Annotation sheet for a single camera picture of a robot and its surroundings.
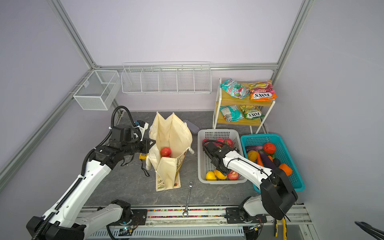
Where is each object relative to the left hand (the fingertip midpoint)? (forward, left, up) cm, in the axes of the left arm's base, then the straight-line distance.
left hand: (154, 143), depth 74 cm
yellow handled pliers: (-37, -60, -22) cm, 74 cm away
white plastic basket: (-3, -26, -23) cm, 35 cm away
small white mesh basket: (+44, +42, +1) cm, 61 cm away
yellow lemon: (-11, -28, -19) cm, 36 cm away
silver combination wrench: (-28, -14, -24) cm, 39 cm away
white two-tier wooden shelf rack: (+19, -37, +10) cm, 42 cm away
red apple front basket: (-12, -40, -18) cm, 46 cm away
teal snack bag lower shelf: (+23, -45, -5) cm, 50 cm away
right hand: (-7, -34, -17) cm, 39 cm away
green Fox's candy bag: (+23, -57, -5) cm, 62 cm away
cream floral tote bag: (+13, -7, -10) cm, 18 cm away
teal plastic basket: (-2, -72, -17) cm, 75 cm away
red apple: (+5, -2, -18) cm, 18 cm away
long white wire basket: (+46, -4, +8) cm, 47 cm away
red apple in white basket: (+10, -43, -19) cm, 48 cm away
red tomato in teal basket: (+3, -66, -16) cm, 68 cm away
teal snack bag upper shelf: (+25, -44, +12) cm, 52 cm away
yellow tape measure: (+5, +13, -22) cm, 26 cm away
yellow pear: (-12, -33, -17) cm, 39 cm away
